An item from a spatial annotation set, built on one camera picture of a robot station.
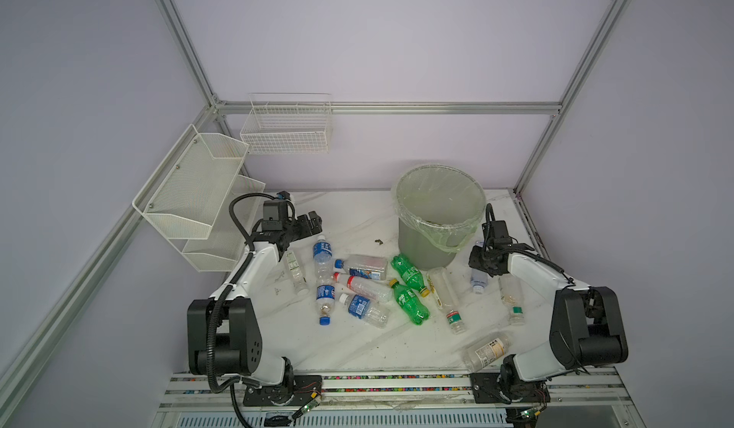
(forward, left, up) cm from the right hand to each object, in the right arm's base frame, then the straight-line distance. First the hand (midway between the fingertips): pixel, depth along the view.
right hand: (472, 259), depth 93 cm
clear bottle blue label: (+4, +50, +1) cm, 51 cm away
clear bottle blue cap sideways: (0, +36, -3) cm, 36 cm away
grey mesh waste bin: (0, +17, +5) cm, 18 cm away
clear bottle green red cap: (-11, +10, -5) cm, 15 cm away
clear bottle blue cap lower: (-11, +48, -2) cm, 50 cm away
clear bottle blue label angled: (-17, +35, +1) cm, 39 cm away
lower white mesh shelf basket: (-7, +73, +19) cm, 76 cm away
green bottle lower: (-14, +23, +1) cm, 27 cm away
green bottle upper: (-5, +21, 0) cm, 22 cm away
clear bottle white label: (-7, +57, -2) cm, 57 cm away
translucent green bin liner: (+14, +10, +13) cm, 22 cm away
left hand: (+7, +54, +11) cm, 55 cm away
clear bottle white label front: (-29, +3, 0) cm, 29 cm away
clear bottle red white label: (-9, +32, -1) cm, 33 cm away
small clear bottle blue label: (-9, +1, +2) cm, 9 cm away
